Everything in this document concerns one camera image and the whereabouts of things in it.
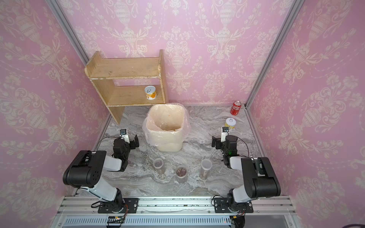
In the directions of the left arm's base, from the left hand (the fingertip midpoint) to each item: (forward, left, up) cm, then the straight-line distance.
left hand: (129, 136), depth 95 cm
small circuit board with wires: (-45, -2, -10) cm, 47 cm away
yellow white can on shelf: (+21, -14, +21) cm, 33 cm away
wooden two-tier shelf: (+40, +9, +15) cm, 43 cm away
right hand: (+1, -61, +2) cm, 61 cm away
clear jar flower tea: (-20, -22, +3) cm, 30 cm away
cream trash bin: (+7, -23, +2) cm, 24 cm away
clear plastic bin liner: (-5, -38, +16) cm, 42 cm away
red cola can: (+24, -76, +3) cm, 79 cm away
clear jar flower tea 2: (-25, -35, +3) cm, 44 cm away
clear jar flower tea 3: (-24, -48, +11) cm, 55 cm away
